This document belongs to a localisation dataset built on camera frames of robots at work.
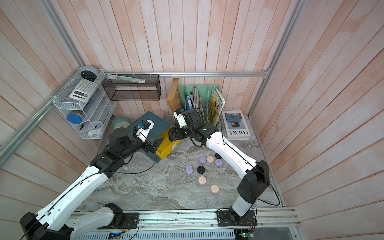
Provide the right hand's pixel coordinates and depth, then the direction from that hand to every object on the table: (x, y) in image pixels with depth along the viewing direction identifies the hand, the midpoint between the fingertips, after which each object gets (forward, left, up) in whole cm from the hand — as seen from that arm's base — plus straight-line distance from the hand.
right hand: (174, 130), depth 78 cm
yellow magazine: (+28, -26, -6) cm, 39 cm away
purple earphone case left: (-11, -8, -24) cm, 28 cm away
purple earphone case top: (-4, -16, -25) cm, 30 cm away
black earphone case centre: (-11, -15, -25) cm, 31 cm away
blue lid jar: (+2, +52, +7) cm, 53 cm away
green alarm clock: (+19, +41, -15) cm, 48 cm away
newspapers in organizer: (+29, -13, -5) cm, 32 cm away
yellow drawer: (-9, +4, -4) cm, 11 cm away
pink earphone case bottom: (-23, -22, -24) cm, 40 cm away
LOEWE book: (+23, -42, -23) cm, 53 cm away
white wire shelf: (+8, +45, +4) cm, 45 cm away
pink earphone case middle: (-18, -15, -25) cm, 34 cm away
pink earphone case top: (-4, -21, -25) cm, 33 cm away
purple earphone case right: (-6, -26, -25) cm, 37 cm away
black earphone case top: (-2, -26, -25) cm, 36 cm away
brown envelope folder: (+17, +2, +7) cm, 19 cm away
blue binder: (+25, -7, -4) cm, 26 cm away
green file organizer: (+41, -18, -5) cm, 45 cm away
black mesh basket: (+39, +33, 0) cm, 51 cm away
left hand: (-6, +8, +4) cm, 11 cm away
